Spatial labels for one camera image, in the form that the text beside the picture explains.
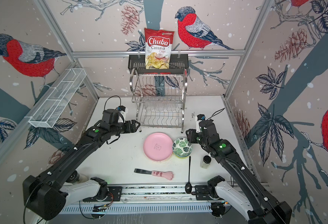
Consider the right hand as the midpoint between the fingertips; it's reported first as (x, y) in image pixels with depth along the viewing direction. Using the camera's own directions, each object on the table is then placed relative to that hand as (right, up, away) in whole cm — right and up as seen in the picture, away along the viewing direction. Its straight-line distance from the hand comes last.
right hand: (187, 133), depth 76 cm
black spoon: (+1, -30, 0) cm, 30 cm away
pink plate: (-17, -11, +13) cm, 24 cm away
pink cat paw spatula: (-10, -25, +3) cm, 27 cm away
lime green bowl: (-2, -16, +6) cm, 17 cm away
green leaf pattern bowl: (-2, -11, +10) cm, 15 cm away
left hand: (-30, +5, +2) cm, 30 cm away
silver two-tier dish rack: (-16, +22, +28) cm, 39 cm away
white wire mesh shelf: (-74, +12, -4) cm, 75 cm away
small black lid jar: (+11, -16, 0) cm, 19 cm away
